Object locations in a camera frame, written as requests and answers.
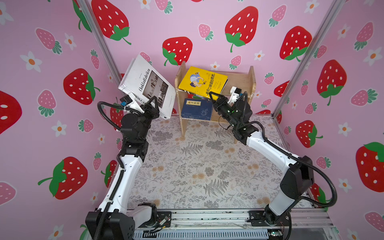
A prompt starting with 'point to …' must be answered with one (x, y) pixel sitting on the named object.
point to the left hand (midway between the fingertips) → (155, 97)
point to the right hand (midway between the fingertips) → (209, 92)
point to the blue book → (197, 109)
